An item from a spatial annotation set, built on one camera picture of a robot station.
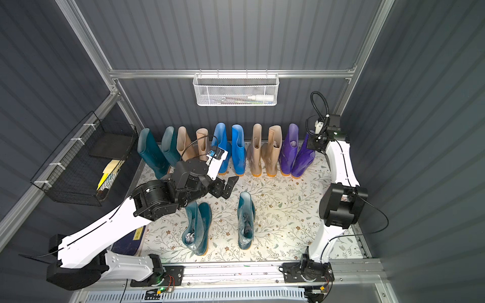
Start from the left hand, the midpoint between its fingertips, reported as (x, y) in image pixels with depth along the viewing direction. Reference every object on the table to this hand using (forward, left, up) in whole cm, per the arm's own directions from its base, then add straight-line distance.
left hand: (228, 175), depth 60 cm
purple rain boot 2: (+20, -32, -17) cm, 41 cm away
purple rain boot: (+23, -25, -12) cm, 36 cm away
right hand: (+28, -39, -13) cm, 49 cm away
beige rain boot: (+31, +16, -16) cm, 38 cm away
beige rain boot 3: (+27, -17, -17) cm, 36 cm away
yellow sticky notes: (+9, +49, -10) cm, 50 cm away
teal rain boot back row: (+24, +28, -11) cm, 38 cm away
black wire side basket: (+10, +57, -9) cm, 59 cm away
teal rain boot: (-5, -6, -17) cm, 19 cm away
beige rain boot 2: (+22, -10, -13) cm, 27 cm away
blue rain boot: (+36, +8, -19) cm, 42 cm away
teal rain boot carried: (+25, +39, -17) cm, 49 cm away
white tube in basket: (+49, -14, -3) cm, 51 cm away
